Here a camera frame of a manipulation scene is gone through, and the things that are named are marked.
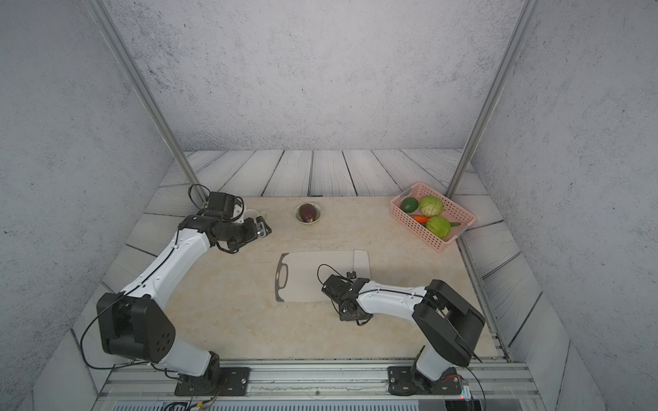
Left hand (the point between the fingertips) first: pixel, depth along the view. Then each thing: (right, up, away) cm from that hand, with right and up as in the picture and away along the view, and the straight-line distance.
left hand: (265, 233), depth 85 cm
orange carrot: (+59, +4, +23) cm, 63 cm away
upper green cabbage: (+63, +10, +23) cm, 68 cm away
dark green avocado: (+55, +10, +27) cm, 62 cm away
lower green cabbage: (+62, +1, +14) cm, 64 cm away
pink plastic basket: (+73, +7, +24) cm, 77 cm away
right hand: (+29, -27, +2) cm, 39 cm away
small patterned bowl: (+15, +5, +24) cm, 29 cm away
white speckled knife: (+33, -13, +14) cm, 38 cm away
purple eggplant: (+11, +7, +23) cm, 27 cm away
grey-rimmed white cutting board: (+9, -17, +13) cm, 24 cm away
